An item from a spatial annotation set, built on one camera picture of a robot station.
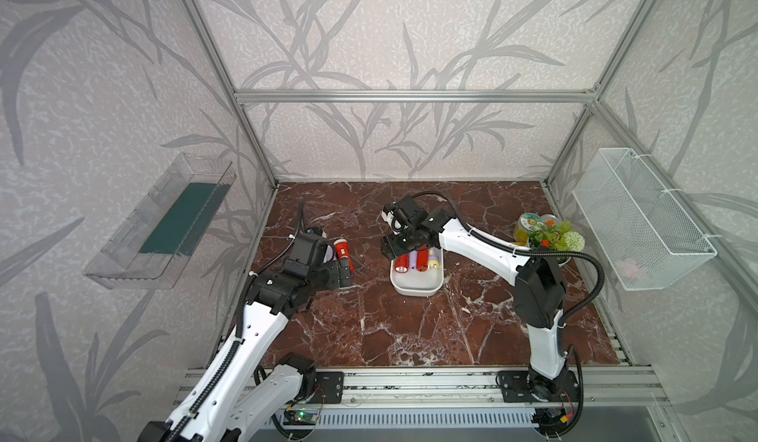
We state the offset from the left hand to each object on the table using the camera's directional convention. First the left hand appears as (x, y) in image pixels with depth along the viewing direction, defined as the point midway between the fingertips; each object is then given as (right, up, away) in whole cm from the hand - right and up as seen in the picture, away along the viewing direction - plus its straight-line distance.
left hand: (335, 270), depth 75 cm
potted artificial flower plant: (+61, +8, +7) cm, 62 cm away
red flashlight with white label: (-2, +2, +21) cm, 21 cm away
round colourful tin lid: (+61, +12, +24) cm, 67 cm away
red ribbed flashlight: (+17, -2, +18) cm, 25 cm away
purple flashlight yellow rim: (+28, 0, +18) cm, 33 cm away
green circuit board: (-8, -35, -4) cm, 36 cm away
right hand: (+13, +5, +12) cm, 18 cm away
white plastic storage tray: (+22, -8, +17) cm, 29 cm away
